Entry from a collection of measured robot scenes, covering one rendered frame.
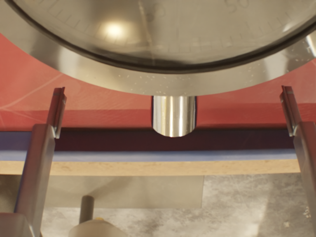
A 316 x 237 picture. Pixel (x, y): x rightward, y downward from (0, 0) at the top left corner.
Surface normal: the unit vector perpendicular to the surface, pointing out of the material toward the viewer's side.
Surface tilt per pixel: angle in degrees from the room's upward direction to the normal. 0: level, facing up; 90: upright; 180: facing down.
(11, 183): 69
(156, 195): 0
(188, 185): 0
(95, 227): 96
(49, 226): 0
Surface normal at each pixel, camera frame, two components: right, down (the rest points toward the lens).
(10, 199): 0.59, -0.23
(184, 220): 0.00, 0.69
